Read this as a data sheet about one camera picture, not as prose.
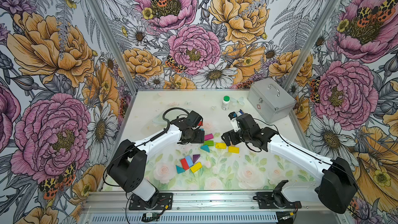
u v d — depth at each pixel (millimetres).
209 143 948
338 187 405
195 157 865
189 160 857
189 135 667
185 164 856
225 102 1052
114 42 943
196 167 847
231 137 733
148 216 727
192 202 756
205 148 913
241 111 1060
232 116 745
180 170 826
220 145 917
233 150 900
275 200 666
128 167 436
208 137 967
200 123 1042
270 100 968
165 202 733
